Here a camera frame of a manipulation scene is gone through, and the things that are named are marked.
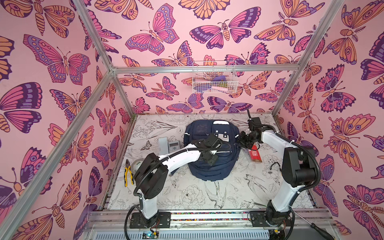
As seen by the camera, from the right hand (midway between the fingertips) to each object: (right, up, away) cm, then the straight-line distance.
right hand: (236, 140), depth 95 cm
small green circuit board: (-48, -44, -23) cm, 69 cm away
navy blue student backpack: (-4, +5, +5) cm, 8 cm away
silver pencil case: (-48, -5, +4) cm, 48 cm away
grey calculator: (-41, -4, +5) cm, 41 cm away
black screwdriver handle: (+32, -40, -26) cm, 58 cm away
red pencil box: (+12, -9, +1) cm, 15 cm away
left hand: (-16, -9, -8) cm, 20 cm away
